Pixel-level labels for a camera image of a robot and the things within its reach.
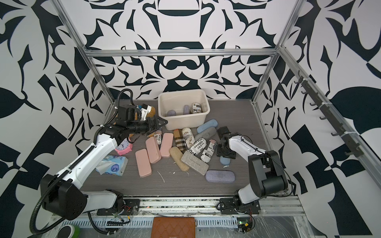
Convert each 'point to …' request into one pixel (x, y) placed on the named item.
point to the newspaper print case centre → (197, 147)
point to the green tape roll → (75, 232)
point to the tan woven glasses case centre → (176, 154)
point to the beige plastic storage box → (176, 100)
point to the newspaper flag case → (210, 148)
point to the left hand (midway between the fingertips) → (162, 122)
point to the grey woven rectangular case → (194, 162)
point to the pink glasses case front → (144, 163)
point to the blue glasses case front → (225, 161)
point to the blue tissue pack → (112, 164)
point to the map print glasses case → (188, 138)
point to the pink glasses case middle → (153, 149)
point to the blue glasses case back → (213, 122)
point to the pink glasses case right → (166, 145)
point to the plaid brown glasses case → (179, 140)
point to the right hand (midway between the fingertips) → (223, 152)
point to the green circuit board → (244, 224)
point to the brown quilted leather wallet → (173, 227)
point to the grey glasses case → (207, 134)
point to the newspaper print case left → (158, 135)
